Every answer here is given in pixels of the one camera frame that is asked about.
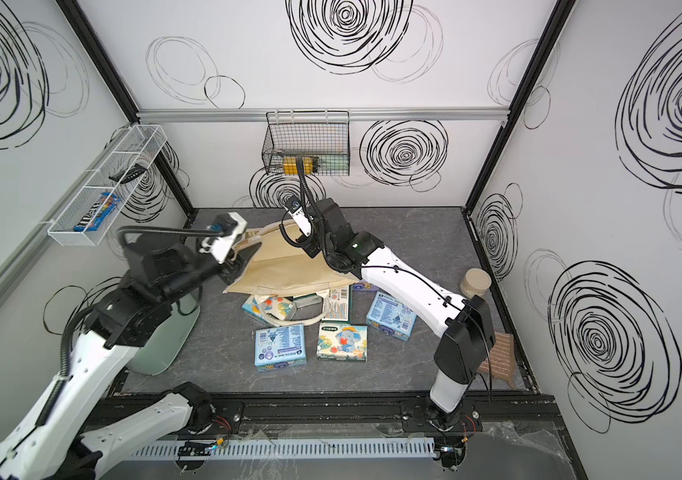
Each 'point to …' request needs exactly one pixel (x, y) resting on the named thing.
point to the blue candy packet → (98, 212)
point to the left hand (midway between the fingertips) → (250, 234)
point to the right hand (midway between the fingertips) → (309, 222)
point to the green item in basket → (334, 162)
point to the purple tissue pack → (362, 288)
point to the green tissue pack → (339, 306)
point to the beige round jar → (476, 281)
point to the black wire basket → (308, 142)
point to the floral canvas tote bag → (281, 265)
